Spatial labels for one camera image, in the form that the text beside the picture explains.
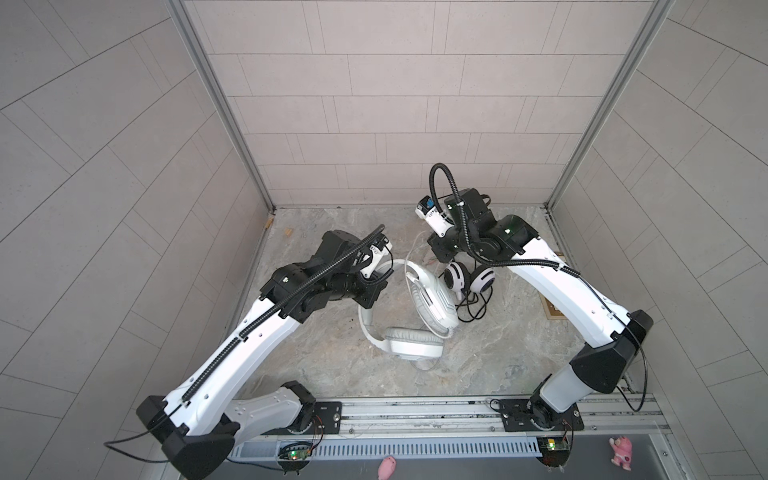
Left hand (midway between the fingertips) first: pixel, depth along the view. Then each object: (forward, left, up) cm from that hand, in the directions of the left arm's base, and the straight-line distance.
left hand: (393, 282), depth 66 cm
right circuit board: (-29, -38, -26) cm, 54 cm away
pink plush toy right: (-28, -51, -23) cm, 63 cm away
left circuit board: (-29, +21, -22) cm, 42 cm away
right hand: (+12, -9, 0) cm, 15 cm away
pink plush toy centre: (-32, +1, -24) cm, 40 cm away
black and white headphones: (+10, -24, -20) cm, 33 cm away
